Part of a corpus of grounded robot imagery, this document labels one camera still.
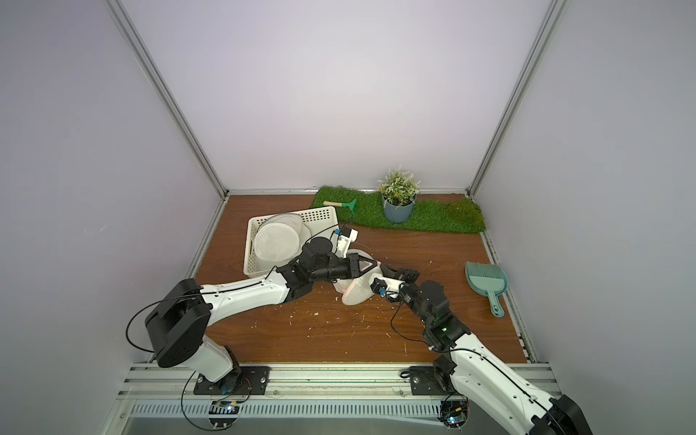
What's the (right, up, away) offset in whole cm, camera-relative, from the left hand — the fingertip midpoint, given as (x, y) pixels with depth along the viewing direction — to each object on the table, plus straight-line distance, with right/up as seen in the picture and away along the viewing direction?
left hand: (380, 268), depth 73 cm
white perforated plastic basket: (-21, +11, +34) cm, 42 cm away
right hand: (+3, +3, +2) cm, 5 cm away
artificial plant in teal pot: (+9, +24, +25) cm, 35 cm away
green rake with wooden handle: (-9, +19, +39) cm, 45 cm away
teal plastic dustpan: (+40, -8, +20) cm, 46 cm away
